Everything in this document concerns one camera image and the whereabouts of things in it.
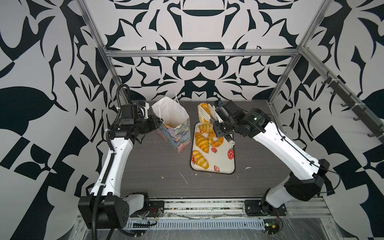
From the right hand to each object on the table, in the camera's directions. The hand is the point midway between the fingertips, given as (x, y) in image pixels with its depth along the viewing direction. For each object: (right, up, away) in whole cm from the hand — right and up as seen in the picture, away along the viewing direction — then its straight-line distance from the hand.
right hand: (215, 126), depth 69 cm
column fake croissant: (-5, -11, +24) cm, 27 cm away
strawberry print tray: (+6, -22, +23) cm, 32 cm away
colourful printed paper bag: (-19, -2, +5) cm, 20 cm away
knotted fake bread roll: (-23, 0, +5) cm, 23 cm away
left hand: (-26, +4, +6) cm, 27 cm away
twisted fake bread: (-4, +10, +6) cm, 12 cm away
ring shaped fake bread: (+5, -12, +24) cm, 28 cm away
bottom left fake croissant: (-6, -20, +17) cm, 27 cm away
